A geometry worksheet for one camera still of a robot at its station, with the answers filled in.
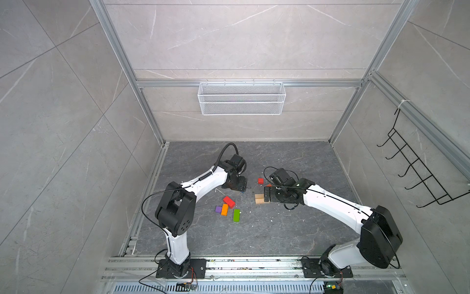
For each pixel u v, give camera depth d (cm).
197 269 73
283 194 63
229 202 90
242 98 100
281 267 75
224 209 90
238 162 73
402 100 70
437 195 60
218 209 90
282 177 66
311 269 73
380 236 43
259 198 92
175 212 48
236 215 88
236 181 78
